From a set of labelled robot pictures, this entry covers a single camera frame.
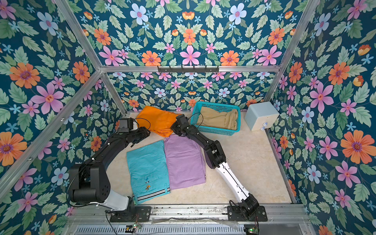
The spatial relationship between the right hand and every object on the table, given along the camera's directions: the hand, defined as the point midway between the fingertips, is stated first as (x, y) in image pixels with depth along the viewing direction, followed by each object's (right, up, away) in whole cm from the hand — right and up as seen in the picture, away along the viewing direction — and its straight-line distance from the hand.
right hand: (169, 126), depth 108 cm
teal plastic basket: (+20, +12, +3) cm, 23 cm away
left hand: (-9, -2, -17) cm, 20 cm away
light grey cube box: (+63, +7, -12) cm, 65 cm away
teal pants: (-8, -27, -21) cm, 35 cm away
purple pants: (+14, -23, -16) cm, 31 cm away
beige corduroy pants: (+43, +5, 0) cm, 43 cm away
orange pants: (-9, +4, +1) cm, 10 cm away
